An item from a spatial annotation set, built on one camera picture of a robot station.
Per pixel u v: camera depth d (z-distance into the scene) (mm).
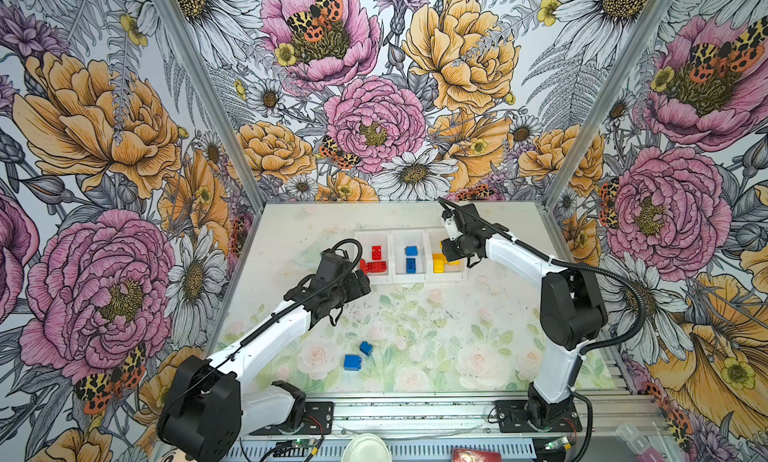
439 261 943
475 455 663
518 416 736
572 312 501
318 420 732
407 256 1056
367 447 729
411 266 1022
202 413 400
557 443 715
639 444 695
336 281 597
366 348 837
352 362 827
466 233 799
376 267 1001
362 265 999
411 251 1060
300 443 712
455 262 893
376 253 1044
